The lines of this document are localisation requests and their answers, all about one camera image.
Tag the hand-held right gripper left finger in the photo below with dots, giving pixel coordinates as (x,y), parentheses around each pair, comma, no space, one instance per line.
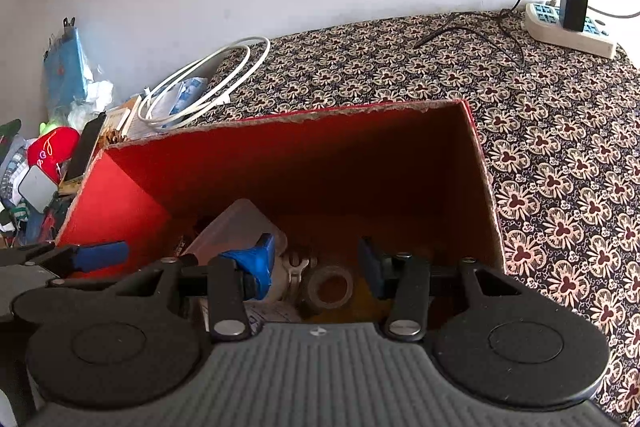
(257,262)

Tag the white printed tape roll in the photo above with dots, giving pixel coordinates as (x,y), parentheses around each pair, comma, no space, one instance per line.
(315,289)

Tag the crumpled white tissue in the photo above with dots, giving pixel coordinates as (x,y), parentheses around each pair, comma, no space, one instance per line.
(90,104)

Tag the red cardboard box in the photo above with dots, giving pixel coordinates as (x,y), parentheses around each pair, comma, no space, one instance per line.
(325,167)

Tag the white power strip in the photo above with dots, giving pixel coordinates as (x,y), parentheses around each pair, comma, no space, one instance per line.
(550,32)

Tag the small grey square mirror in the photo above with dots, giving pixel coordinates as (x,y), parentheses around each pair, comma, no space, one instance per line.
(36,189)

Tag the black smartphone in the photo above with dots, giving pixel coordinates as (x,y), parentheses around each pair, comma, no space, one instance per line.
(85,147)

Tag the floral patterned tablecloth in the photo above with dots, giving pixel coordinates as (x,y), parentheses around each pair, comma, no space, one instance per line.
(550,132)

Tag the blue white sachet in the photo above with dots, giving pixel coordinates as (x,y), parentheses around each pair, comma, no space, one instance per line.
(187,94)

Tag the blue plastic packet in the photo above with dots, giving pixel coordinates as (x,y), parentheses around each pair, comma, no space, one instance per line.
(67,67)

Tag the black charger plug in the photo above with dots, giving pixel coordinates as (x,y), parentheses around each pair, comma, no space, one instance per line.
(573,7)

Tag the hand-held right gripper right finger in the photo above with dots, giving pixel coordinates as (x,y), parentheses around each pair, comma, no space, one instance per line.
(370,267)

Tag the red plush toy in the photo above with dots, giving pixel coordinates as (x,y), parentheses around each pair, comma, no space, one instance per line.
(50,152)

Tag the beige cardboard box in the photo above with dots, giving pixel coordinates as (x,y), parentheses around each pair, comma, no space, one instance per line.
(122,119)

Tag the metal clamp fitting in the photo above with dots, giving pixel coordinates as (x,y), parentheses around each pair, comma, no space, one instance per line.
(292,274)

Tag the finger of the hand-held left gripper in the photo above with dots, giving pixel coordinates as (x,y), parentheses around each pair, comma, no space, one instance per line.
(100,254)

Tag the clear plastic case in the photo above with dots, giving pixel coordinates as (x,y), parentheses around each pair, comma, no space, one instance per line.
(235,222)

